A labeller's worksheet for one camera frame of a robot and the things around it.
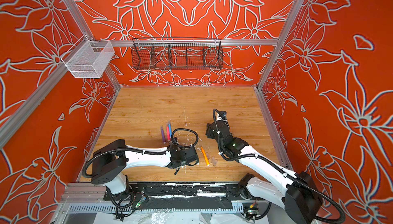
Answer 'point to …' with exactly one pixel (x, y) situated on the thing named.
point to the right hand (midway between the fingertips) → (209, 124)
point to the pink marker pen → (168, 136)
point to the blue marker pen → (170, 127)
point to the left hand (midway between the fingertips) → (185, 160)
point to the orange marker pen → (205, 155)
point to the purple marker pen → (162, 134)
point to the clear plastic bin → (88, 59)
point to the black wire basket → (176, 53)
